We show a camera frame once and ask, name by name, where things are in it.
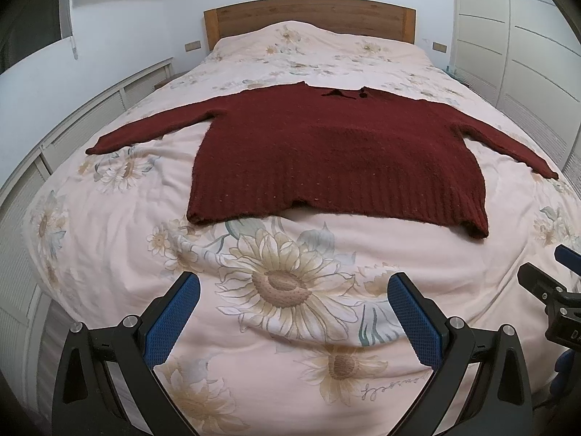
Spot dark red knit sweater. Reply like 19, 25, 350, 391
90, 83, 556, 239

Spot white low cabinet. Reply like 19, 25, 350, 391
1, 58, 174, 412

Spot white louvered wardrobe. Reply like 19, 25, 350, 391
451, 0, 580, 171

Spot wooden headboard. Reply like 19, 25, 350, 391
204, 0, 417, 48

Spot dark window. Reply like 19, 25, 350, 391
1, 0, 73, 73

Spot right wall switch plate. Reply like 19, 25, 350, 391
432, 43, 447, 53

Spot wall switch plate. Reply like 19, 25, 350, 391
432, 43, 447, 53
184, 40, 201, 52

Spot left wall switch plate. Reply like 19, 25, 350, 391
184, 40, 201, 52

